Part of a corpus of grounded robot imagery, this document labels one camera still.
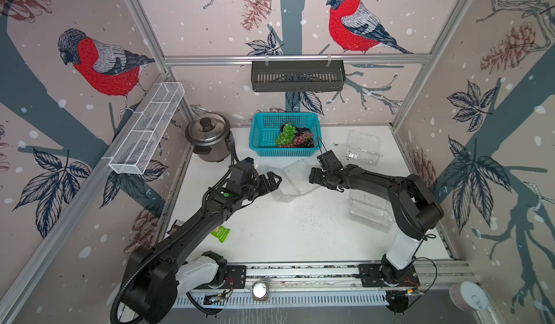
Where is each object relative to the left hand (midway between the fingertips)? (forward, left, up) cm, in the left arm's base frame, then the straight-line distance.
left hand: (278, 179), depth 80 cm
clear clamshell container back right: (+29, -45, -18) cm, 57 cm away
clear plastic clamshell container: (+9, -8, -16) cm, 20 cm away
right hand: (+10, -17, -13) cm, 23 cm away
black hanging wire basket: (+51, -9, +12) cm, 53 cm away
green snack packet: (-15, +23, -16) cm, 32 cm away
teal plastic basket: (+42, +8, -14) cm, 45 cm away
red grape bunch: (+31, -12, -14) cm, 36 cm away
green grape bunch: (+31, -3, -10) cm, 33 cm away
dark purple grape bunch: (+38, -11, -13) cm, 42 cm away
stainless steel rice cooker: (+27, +35, -4) cm, 44 cm away
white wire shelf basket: (+19, +50, +14) cm, 55 cm away
